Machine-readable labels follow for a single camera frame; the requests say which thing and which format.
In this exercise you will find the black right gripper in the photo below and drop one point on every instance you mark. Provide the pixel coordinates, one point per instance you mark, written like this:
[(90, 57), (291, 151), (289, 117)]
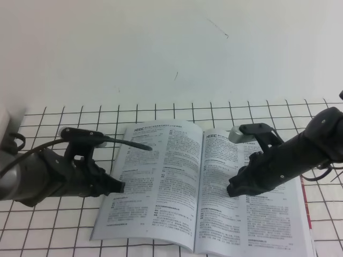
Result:
[(272, 167)]

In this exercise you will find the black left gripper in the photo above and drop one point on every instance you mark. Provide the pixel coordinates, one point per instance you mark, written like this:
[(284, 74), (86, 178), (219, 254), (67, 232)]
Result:
[(76, 174)]

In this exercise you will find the white show catalogue book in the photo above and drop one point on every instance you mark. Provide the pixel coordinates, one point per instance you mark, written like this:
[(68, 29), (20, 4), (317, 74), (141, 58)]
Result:
[(177, 192)]

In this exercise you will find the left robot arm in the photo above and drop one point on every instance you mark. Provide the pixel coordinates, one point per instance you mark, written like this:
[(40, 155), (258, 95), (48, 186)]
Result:
[(27, 175)]

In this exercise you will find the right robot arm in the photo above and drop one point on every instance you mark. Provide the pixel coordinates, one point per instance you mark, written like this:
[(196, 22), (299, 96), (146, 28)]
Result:
[(319, 145)]

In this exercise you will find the white black-grid tablecloth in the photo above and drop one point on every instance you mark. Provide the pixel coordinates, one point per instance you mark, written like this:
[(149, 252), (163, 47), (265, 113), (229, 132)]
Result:
[(62, 226)]

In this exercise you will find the white box at left edge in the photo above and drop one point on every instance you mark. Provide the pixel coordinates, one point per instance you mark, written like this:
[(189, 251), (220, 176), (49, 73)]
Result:
[(11, 141)]

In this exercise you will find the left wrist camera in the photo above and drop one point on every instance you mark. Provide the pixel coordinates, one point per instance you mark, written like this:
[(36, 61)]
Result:
[(81, 142)]

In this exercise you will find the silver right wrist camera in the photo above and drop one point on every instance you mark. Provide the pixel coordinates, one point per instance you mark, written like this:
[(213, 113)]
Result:
[(265, 135)]

